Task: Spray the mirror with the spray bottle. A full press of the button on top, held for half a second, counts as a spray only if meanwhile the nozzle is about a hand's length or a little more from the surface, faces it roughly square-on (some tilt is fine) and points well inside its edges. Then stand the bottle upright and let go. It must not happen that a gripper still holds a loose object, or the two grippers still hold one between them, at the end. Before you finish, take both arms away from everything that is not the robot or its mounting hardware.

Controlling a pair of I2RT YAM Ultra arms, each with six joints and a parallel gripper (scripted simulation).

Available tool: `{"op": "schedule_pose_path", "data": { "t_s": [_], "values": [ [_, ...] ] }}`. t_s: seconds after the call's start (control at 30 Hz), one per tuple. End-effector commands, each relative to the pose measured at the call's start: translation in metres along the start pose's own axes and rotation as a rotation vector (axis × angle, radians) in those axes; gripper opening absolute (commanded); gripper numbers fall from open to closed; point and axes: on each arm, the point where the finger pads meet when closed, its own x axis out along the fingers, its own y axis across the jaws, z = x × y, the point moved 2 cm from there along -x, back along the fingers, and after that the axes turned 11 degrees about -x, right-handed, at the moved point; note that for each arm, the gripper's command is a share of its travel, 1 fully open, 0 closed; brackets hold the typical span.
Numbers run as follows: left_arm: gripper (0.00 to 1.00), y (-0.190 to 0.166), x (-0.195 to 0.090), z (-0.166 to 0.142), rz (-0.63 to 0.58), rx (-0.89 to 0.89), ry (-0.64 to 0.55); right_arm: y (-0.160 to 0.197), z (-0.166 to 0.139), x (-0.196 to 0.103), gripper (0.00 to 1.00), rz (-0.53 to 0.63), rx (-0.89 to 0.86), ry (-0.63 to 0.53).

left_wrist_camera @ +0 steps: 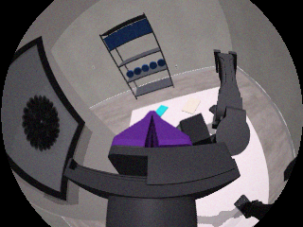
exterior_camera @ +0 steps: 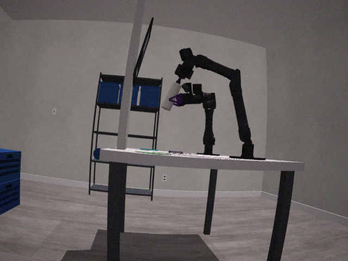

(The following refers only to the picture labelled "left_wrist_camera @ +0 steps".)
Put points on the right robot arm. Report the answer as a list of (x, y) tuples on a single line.
[(233, 130)]

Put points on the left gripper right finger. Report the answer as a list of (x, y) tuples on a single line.
[(164, 135)]

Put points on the black rectangular frame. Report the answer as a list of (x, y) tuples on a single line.
[(55, 85)]

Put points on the grey mirror glass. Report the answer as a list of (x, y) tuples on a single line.
[(26, 78)]

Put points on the teal flat rectangular block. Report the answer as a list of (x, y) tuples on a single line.
[(161, 110)]

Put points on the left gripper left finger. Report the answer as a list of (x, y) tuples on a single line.
[(137, 134)]

